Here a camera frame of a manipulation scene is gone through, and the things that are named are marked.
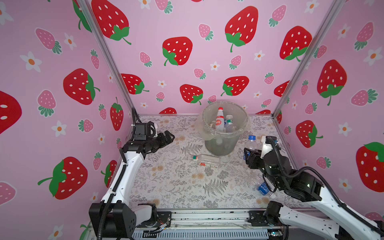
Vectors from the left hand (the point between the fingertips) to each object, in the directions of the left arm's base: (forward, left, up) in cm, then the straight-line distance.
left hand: (169, 139), depth 80 cm
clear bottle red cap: (+14, -29, 0) cm, 32 cm away
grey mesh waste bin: (+3, -29, -8) cm, 30 cm away
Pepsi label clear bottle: (-9, -40, +9) cm, 42 cm away
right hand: (-13, -37, +8) cm, 40 cm away
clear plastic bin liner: (+15, -41, +1) cm, 44 cm away
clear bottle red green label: (+1, -19, -22) cm, 29 cm away
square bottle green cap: (+13, -35, -3) cm, 37 cm away
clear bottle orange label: (+16, -25, -6) cm, 31 cm away
